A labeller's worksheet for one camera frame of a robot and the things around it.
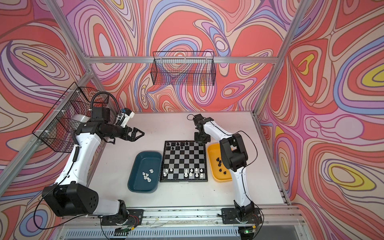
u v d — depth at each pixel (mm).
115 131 635
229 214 734
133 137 677
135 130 682
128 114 690
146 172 864
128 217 725
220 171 885
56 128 687
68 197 399
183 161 913
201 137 876
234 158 575
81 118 732
